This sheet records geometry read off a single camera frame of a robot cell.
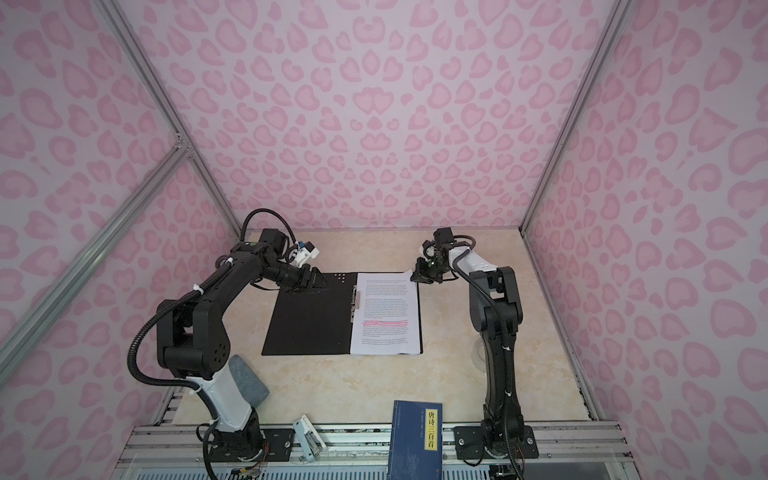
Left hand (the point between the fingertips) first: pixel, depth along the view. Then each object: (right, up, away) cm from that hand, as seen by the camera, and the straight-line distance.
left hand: (324, 283), depth 87 cm
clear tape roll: (+44, -23, -2) cm, 49 cm away
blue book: (+26, -38, -13) cm, 47 cm away
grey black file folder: (-3, -13, +8) cm, 16 cm away
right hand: (+27, +2, +14) cm, 31 cm away
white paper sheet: (+18, -13, +8) cm, 24 cm away
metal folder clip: (+7, -8, +11) cm, 15 cm away
